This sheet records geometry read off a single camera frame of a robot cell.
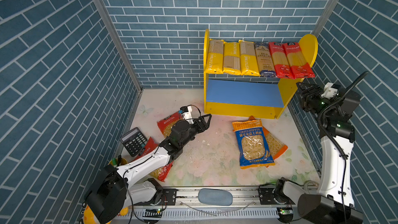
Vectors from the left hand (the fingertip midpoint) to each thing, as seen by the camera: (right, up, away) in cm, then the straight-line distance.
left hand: (209, 117), depth 76 cm
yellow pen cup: (-45, -21, -2) cm, 49 cm away
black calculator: (-44, -16, +15) cm, 49 cm away
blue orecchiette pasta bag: (+25, -19, +8) cm, 32 cm away
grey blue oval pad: (+3, -36, -5) cm, 37 cm away
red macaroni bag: (-25, -28, +1) cm, 38 cm away
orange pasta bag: (+39, -19, +13) cm, 46 cm away
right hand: (+36, +15, -11) cm, 41 cm away
